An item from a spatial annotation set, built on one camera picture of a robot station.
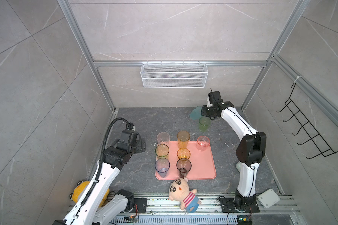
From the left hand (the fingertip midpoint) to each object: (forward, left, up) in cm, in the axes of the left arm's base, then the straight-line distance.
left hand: (134, 139), depth 74 cm
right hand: (+24, -43, -5) cm, 49 cm away
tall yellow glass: (+8, -28, -13) cm, 32 cm away
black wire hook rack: (-15, -85, +12) cm, 87 cm away
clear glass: (+7, -15, -11) cm, 20 cm away
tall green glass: (0, -14, -15) cm, 20 cm away
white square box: (-28, -72, -20) cm, 80 cm away
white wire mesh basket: (+49, -24, +7) cm, 55 cm away
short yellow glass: (0, -28, -18) cm, 33 cm away
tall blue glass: (-10, -15, -14) cm, 22 cm away
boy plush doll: (-24, -23, -13) cm, 36 cm away
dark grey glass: (-10, -27, -14) cm, 32 cm away
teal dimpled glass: (+20, -37, -3) cm, 42 cm away
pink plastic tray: (-5, -42, -25) cm, 49 cm away
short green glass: (+23, -46, -18) cm, 54 cm away
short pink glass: (+8, -43, -21) cm, 48 cm away
